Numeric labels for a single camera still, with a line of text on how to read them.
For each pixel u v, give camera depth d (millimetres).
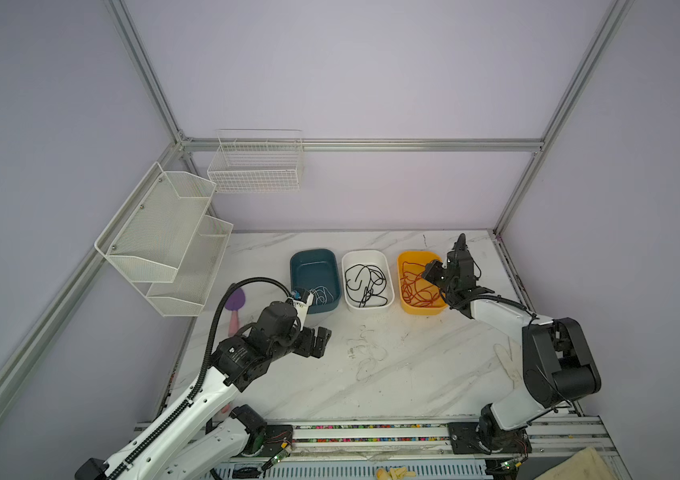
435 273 825
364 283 1038
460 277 715
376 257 1103
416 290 1020
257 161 956
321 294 999
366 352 888
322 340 649
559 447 738
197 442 550
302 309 658
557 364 459
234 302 981
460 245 756
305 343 637
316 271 1065
